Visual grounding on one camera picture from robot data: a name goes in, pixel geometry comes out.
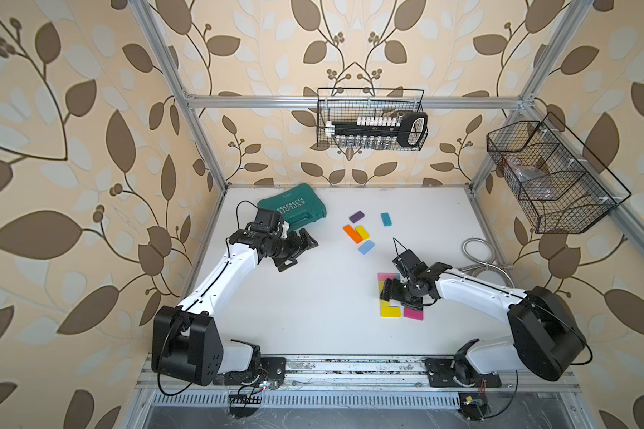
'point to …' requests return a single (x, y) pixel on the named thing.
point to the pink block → (383, 276)
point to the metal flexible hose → (496, 271)
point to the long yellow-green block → (381, 302)
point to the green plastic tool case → (300, 206)
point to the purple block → (356, 216)
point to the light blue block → (366, 247)
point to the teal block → (386, 219)
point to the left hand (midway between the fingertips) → (305, 247)
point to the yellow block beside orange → (363, 232)
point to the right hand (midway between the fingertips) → (390, 299)
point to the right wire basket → (563, 187)
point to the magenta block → (415, 315)
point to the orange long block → (352, 233)
